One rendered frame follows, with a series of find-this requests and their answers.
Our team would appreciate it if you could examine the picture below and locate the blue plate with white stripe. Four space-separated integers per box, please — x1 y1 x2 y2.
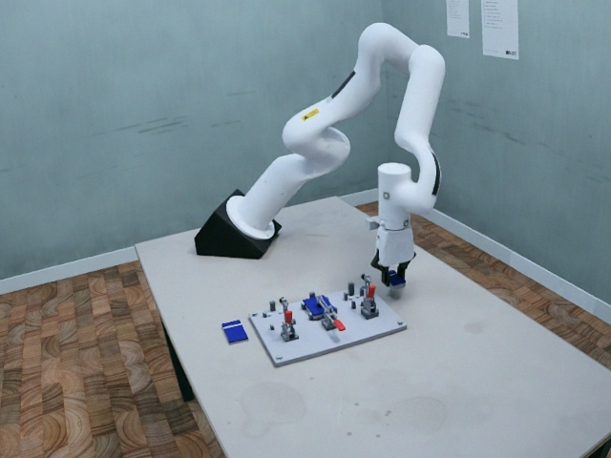
221 320 249 345

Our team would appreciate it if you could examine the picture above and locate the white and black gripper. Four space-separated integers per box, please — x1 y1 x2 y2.
370 226 416 287

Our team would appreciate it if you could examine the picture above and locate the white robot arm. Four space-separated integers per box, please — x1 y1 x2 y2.
226 23 446 240

